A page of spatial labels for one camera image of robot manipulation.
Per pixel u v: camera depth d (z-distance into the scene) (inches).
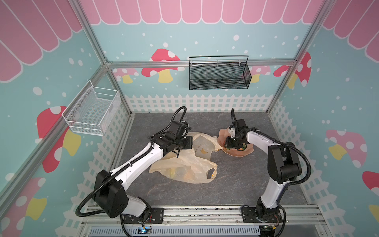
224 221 29.2
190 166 29.9
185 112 26.9
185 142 27.9
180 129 24.6
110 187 16.1
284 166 19.6
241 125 31.2
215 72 37.1
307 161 17.4
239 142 32.2
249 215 29.2
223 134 40.4
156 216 29.3
